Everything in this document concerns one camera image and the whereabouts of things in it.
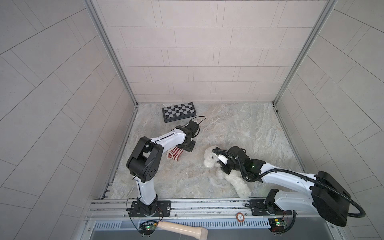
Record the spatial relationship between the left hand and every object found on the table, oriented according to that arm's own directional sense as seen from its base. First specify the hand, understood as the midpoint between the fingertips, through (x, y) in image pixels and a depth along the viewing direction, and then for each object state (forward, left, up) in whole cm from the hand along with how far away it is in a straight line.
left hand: (190, 145), depth 93 cm
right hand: (-12, -15, +5) cm, 20 cm away
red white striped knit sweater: (-6, +9, +1) cm, 11 cm away
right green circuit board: (-40, -42, 0) cm, 58 cm away
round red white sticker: (-37, -25, 0) cm, 45 cm away
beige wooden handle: (-43, -6, +5) cm, 44 cm away
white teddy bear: (-15, -13, +8) cm, 21 cm away
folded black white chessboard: (+25, +9, +2) cm, 27 cm away
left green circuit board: (-41, +17, +2) cm, 45 cm away
